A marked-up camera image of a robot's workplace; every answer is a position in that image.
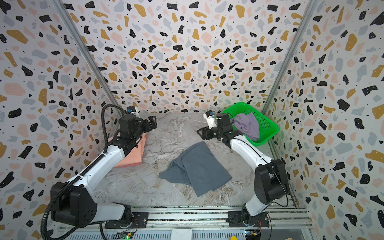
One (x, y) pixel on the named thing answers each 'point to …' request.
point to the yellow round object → (233, 238)
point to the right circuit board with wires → (253, 234)
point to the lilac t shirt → (248, 125)
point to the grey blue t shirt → (197, 165)
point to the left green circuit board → (126, 235)
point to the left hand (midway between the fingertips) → (148, 116)
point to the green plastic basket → (268, 127)
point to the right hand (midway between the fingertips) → (199, 127)
